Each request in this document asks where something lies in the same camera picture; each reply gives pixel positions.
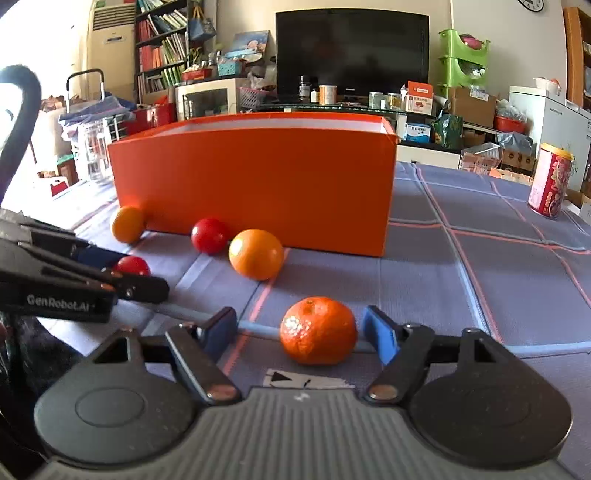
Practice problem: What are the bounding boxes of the white marker sticker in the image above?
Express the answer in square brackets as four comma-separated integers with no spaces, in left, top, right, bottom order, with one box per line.
[263,369,354,389]

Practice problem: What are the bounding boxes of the dark bookshelf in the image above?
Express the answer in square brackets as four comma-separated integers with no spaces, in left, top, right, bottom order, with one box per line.
[135,0,218,99]

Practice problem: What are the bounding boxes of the orange and white medicine box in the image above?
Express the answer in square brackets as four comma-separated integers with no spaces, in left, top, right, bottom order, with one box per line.
[405,82,435,116]

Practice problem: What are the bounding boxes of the printed picture box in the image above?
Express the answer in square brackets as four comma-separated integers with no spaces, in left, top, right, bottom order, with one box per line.
[229,30,271,61]

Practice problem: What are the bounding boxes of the white chest freezer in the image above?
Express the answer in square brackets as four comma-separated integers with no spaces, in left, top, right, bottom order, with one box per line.
[509,85,591,191]

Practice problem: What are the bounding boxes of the large red tomato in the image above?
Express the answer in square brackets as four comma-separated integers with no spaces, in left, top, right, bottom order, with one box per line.
[191,218,231,256]

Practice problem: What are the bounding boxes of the small red tomato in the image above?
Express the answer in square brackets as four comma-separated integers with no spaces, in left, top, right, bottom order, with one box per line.
[115,256,152,278]

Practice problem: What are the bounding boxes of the red can with yellow lid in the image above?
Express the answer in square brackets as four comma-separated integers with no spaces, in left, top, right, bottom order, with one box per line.
[529,142,575,220]

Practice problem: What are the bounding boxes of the black cable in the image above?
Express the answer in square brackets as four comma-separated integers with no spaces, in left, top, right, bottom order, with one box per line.
[0,65,44,205]

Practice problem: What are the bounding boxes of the black flat television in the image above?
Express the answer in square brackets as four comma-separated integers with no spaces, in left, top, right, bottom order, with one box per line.
[276,9,430,100]

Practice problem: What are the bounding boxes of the white microwave oven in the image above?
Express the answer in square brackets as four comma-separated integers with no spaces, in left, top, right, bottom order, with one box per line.
[175,78,250,122]

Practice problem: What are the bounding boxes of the clear glass jar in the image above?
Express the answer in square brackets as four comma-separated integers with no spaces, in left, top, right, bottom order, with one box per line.
[83,122,114,184]

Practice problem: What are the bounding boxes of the green plastic storage rack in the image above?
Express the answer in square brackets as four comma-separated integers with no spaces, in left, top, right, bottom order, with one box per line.
[438,28,491,89]

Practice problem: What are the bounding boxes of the black cart handle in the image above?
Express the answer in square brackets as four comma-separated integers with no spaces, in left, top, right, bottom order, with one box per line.
[67,68,105,105]

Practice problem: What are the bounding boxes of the red plastic basin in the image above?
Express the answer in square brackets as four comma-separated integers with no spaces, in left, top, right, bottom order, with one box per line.
[494,115,527,134]

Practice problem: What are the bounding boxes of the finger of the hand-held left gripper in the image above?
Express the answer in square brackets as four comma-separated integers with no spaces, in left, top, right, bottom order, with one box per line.
[0,239,171,305]
[0,208,132,273]

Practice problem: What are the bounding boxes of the large smooth orange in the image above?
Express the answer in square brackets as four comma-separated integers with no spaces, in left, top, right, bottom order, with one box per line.
[228,229,285,281]

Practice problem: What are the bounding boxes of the brown cardboard box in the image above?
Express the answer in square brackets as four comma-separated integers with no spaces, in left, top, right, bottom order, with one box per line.
[450,87,500,116]

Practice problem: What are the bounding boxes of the red storage box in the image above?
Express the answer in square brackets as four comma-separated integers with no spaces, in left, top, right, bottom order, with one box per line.
[124,104,177,136]

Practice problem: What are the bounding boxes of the blue gift bag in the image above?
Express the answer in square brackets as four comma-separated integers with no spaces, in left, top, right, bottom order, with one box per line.
[189,7,217,42]

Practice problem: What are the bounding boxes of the wooden shelf unit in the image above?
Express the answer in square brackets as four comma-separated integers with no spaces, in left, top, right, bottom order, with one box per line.
[562,7,591,112]

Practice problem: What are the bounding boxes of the green foil bag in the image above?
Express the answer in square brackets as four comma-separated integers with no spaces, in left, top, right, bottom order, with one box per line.
[434,113,464,150]

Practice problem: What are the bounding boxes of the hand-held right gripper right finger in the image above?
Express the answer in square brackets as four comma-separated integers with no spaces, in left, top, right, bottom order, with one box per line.
[360,305,506,405]

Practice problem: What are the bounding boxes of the bumpy tangerine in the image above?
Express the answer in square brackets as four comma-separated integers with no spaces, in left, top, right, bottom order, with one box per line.
[279,296,359,366]

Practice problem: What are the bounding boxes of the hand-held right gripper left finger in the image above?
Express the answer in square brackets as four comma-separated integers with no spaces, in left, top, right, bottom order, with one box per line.
[88,307,243,407]

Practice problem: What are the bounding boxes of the orange cardboard box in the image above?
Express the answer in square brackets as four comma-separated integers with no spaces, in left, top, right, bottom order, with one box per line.
[107,112,400,258]

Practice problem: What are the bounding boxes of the standing air conditioner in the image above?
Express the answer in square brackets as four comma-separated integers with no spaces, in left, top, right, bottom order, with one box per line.
[88,0,137,103]

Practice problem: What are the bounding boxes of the pink plastic basket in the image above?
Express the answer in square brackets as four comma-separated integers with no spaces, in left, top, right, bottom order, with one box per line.
[239,88,271,111]

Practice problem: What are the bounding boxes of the small yellow orange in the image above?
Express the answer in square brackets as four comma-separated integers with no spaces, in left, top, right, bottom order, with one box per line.
[110,206,147,244]

